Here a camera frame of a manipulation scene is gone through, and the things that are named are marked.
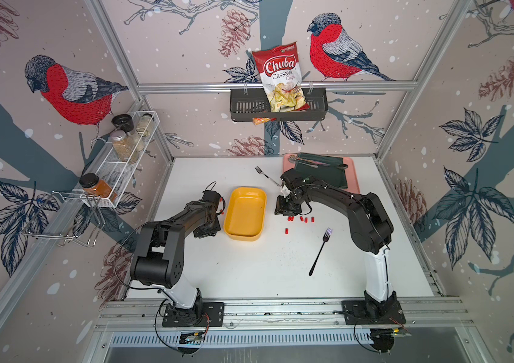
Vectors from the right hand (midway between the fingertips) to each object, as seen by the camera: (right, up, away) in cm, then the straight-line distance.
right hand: (276, 212), depth 95 cm
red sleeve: (+4, -8, -1) cm, 9 cm away
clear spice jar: (-52, +36, -10) cm, 64 cm away
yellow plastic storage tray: (-14, -1, +2) cm, 14 cm away
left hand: (-28, -6, -2) cm, 28 cm away
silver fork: (-7, +17, +20) cm, 27 cm away
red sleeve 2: (+7, -3, +2) cm, 8 cm away
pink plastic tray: (+8, +23, +24) cm, 34 cm away
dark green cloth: (+26, +20, +23) cm, 40 cm away
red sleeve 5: (+16, -4, +2) cm, 16 cm away
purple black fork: (+21, -10, -3) cm, 23 cm away
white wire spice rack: (-58, +20, -22) cm, 65 cm away
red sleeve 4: (+13, -4, +2) cm, 14 cm away
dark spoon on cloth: (+34, +20, +21) cm, 45 cm away
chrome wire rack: (-58, +5, -37) cm, 69 cm away
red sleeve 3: (+11, -3, +2) cm, 12 cm away
